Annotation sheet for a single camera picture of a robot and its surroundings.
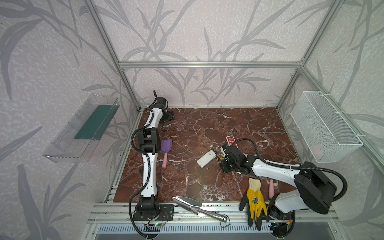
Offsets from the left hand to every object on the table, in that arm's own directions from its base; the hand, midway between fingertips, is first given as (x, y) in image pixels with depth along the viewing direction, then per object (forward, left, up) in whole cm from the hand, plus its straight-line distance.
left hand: (170, 113), depth 112 cm
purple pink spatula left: (-26, -1, -3) cm, 26 cm away
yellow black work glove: (-60, -51, +1) cm, 79 cm away
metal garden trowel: (-61, -20, -3) cm, 64 cm away
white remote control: (-35, -27, -3) cm, 44 cm away
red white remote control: (-22, -44, -2) cm, 49 cm away
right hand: (-37, -35, +1) cm, 51 cm away
